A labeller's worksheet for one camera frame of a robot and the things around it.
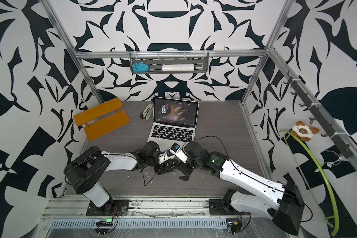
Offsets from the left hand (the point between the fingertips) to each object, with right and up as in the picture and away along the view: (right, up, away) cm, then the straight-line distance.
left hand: (168, 161), depth 89 cm
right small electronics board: (+33, -26, -18) cm, 45 cm away
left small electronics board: (-30, -25, -16) cm, 42 cm away
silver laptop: (+3, +23, +15) cm, 28 cm away
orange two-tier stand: (-49, +25, +18) cm, 57 cm away
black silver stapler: (-18, +30, +22) cm, 41 cm away
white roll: (+6, +55, 0) cm, 56 cm away
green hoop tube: (+59, -10, -35) cm, 69 cm away
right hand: (+5, +5, -14) cm, 16 cm away
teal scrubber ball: (-17, +56, +2) cm, 59 cm away
